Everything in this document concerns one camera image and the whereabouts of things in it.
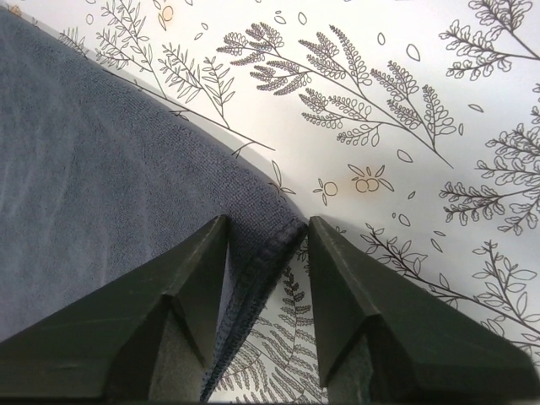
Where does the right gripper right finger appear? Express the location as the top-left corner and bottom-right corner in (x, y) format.
(308, 217), (539, 399)

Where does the floral table mat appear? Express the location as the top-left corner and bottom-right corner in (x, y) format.
(1, 1), (539, 404)

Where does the grey blue towel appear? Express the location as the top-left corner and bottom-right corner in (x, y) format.
(1, 9), (306, 404)

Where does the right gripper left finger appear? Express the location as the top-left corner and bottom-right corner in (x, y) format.
(1, 215), (228, 399)

